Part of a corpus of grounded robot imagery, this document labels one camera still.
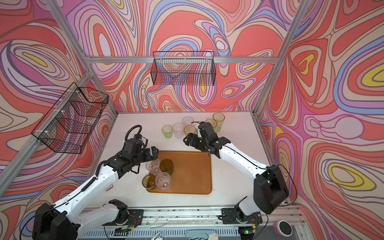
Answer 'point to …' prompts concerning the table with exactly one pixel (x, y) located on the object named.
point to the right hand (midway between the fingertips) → (189, 144)
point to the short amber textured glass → (148, 181)
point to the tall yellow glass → (213, 122)
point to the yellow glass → (189, 129)
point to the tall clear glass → (178, 128)
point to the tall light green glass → (219, 117)
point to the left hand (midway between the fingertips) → (154, 150)
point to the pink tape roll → (282, 228)
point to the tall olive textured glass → (166, 165)
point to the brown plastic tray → (192, 172)
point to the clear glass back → (163, 180)
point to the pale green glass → (167, 130)
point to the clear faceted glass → (154, 166)
